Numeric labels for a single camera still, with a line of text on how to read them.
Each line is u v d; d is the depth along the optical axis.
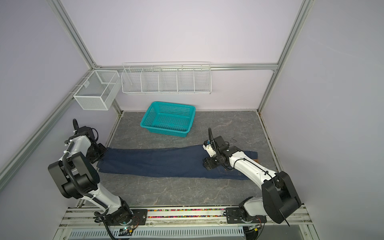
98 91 0.99
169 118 1.16
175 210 0.77
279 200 0.42
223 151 0.63
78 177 0.47
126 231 0.72
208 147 0.79
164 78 1.00
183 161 0.95
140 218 0.74
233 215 0.73
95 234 0.74
